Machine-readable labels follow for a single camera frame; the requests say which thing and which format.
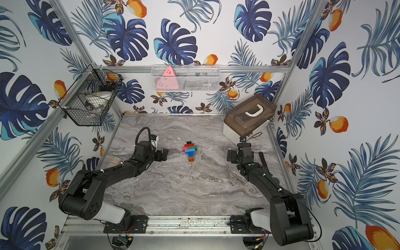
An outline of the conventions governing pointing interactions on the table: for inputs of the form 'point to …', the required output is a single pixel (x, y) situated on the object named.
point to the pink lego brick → (184, 149)
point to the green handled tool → (263, 162)
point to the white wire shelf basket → (186, 78)
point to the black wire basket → (93, 79)
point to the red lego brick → (187, 145)
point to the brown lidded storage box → (249, 116)
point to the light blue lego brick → (189, 150)
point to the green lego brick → (195, 147)
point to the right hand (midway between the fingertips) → (239, 151)
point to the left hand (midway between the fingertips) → (160, 147)
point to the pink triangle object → (168, 81)
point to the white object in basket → (98, 99)
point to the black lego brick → (188, 142)
